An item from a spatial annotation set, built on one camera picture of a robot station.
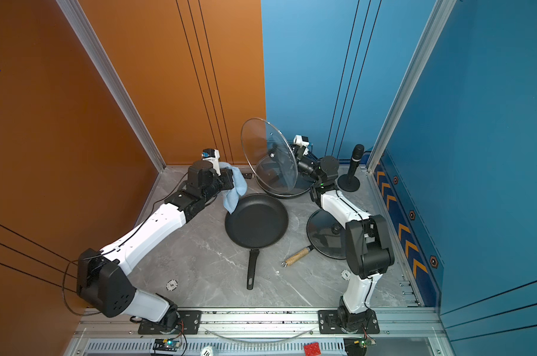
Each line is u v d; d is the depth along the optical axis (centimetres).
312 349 67
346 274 83
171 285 81
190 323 74
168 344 71
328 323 72
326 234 96
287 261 85
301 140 75
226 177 71
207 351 64
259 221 97
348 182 109
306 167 70
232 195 81
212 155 70
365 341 70
